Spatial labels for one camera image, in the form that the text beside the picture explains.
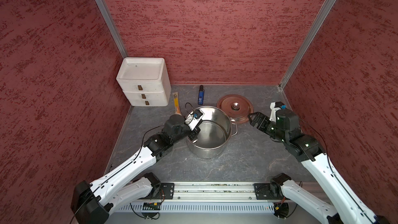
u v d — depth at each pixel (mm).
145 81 897
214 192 756
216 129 944
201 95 1104
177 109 1039
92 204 376
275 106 633
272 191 659
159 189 668
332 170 423
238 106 1065
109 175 430
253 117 632
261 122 609
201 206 775
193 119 598
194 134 641
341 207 378
